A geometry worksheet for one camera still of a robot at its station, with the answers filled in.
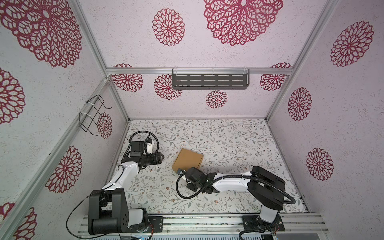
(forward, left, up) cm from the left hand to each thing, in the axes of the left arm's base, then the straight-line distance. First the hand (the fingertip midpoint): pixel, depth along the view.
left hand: (159, 158), depth 89 cm
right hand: (-9, -16, -6) cm, 20 cm away
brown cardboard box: (+1, -16, -4) cm, 16 cm away
